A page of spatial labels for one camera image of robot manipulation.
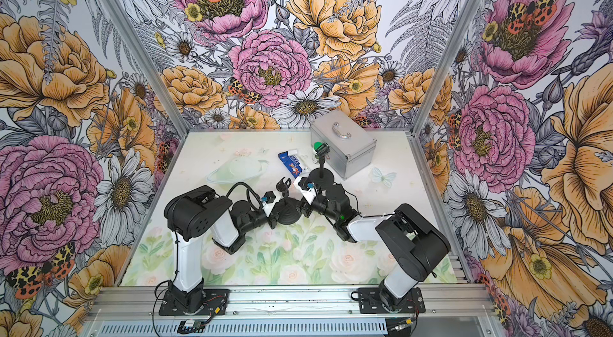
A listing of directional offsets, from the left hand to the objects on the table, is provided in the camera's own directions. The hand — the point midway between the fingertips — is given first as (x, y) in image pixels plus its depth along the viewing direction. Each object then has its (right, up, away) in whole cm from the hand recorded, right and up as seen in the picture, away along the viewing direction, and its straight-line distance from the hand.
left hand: (289, 207), depth 93 cm
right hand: (+2, +6, -9) cm, 11 cm away
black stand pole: (0, +6, -10) cm, 12 cm away
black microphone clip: (0, +10, -13) cm, 17 cm away
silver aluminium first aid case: (+25, +23, +4) cm, 34 cm away
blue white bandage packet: (0, +17, +12) cm, 21 cm away
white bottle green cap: (+10, +19, +13) cm, 25 cm away
